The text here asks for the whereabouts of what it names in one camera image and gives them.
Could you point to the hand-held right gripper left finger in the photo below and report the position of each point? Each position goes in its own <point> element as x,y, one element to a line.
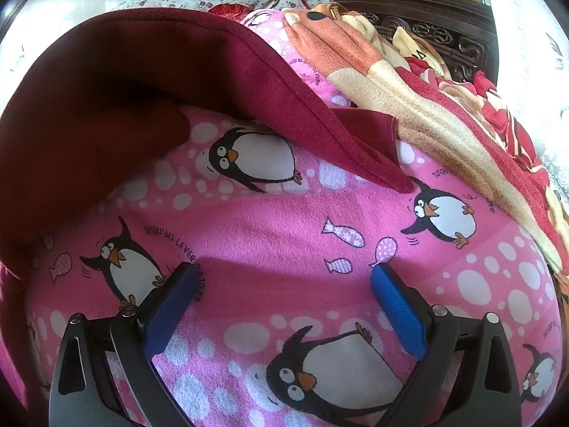
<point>171,307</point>

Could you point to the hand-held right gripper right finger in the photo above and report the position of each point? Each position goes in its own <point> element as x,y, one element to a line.
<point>398,309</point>

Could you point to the dark red garment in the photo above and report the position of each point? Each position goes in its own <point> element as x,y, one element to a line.
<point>133,75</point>

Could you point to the pink penguin print blanket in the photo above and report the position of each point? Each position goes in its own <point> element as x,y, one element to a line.
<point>266,240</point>

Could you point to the orange patchwork fleece blanket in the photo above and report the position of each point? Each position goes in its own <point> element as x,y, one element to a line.
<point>422,111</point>

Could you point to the dark carved wooden headboard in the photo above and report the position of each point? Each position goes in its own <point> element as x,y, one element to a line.
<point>444,26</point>

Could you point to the white embroidered curtain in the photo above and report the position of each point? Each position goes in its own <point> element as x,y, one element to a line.
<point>529,53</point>

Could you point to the red heart cushion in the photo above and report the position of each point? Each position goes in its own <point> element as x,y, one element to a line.
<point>231,9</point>

